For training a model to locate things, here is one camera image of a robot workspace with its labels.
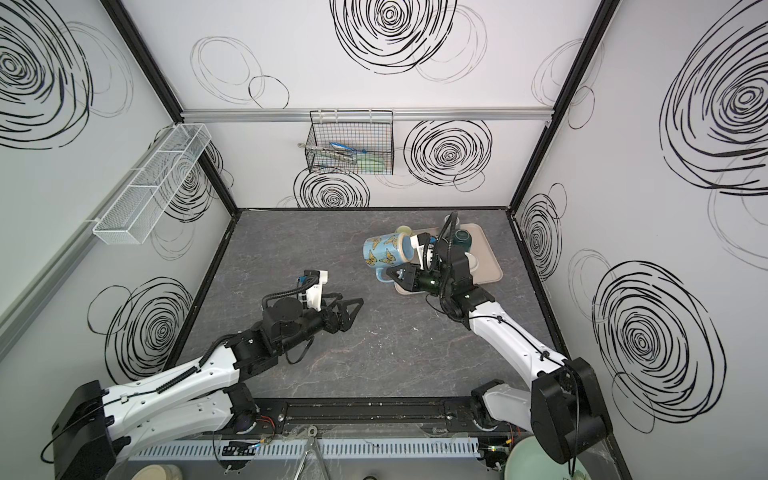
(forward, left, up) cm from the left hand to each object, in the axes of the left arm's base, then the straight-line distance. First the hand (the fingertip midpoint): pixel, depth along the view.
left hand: (353, 300), depth 73 cm
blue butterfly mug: (+10, -8, +8) cm, 15 cm away
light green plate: (-30, -41, -18) cm, 53 cm away
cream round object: (-34, +39, -14) cm, 53 cm away
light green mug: (+33, -13, -10) cm, 37 cm away
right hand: (+6, -9, +2) cm, 11 cm away
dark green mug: (+28, -32, -8) cm, 44 cm away
